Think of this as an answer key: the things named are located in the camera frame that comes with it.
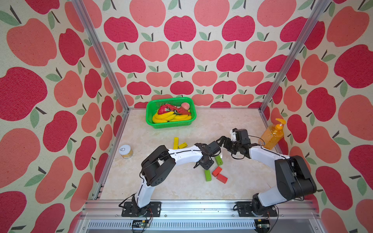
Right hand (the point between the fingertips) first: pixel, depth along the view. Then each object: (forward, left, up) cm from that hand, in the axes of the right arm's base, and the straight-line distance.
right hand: (221, 146), depth 93 cm
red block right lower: (-20, 0, -4) cm, 20 cm away
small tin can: (-11, +60, +1) cm, 61 cm away
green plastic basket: (+29, +53, +5) cm, 60 cm away
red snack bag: (+25, +40, +6) cm, 48 cm away
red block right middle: (-15, +3, -6) cm, 16 cm away
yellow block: (+2, +31, -3) cm, 31 cm away
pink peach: (+34, +27, +2) cm, 43 cm away
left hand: (-13, +9, -4) cm, 16 cm away
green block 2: (-19, +8, -3) cm, 21 cm away
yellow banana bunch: (+19, +37, +4) cm, 42 cm away
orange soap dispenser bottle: (+4, -28, +11) cm, 31 cm away
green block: (-9, +2, -4) cm, 9 cm away
